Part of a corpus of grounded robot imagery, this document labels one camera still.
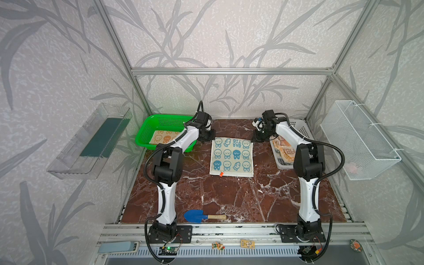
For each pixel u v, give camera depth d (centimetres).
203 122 80
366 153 60
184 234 74
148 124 110
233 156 100
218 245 71
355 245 71
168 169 55
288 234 73
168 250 71
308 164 57
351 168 72
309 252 74
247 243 71
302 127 105
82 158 63
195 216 79
